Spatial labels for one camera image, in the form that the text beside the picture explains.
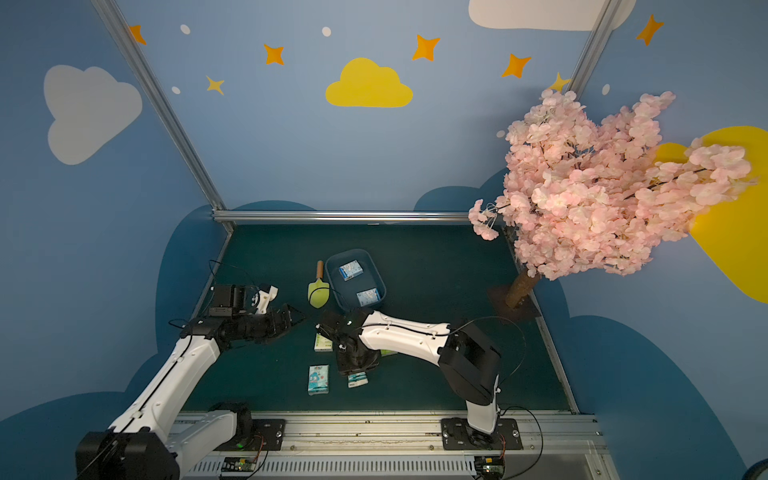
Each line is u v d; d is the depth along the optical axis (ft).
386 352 1.78
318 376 2.68
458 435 2.46
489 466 2.39
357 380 2.50
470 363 1.49
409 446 2.45
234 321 2.21
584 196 1.63
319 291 3.35
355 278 3.44
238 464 2.35
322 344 2.90
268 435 2.45
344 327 1.96
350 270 3.46
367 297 3.23
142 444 1.31
